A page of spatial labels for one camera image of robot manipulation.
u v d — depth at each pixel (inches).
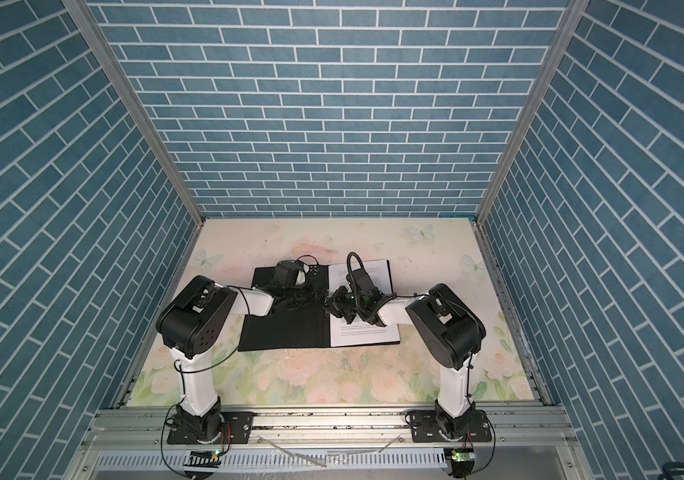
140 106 34.8
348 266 30.2
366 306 29.7
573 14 27.9
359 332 35.2
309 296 35.0
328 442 28.8
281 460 30.3
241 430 28.9
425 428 29.0
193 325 20.3
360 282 29.8
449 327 20.3
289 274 31.7
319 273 41.1
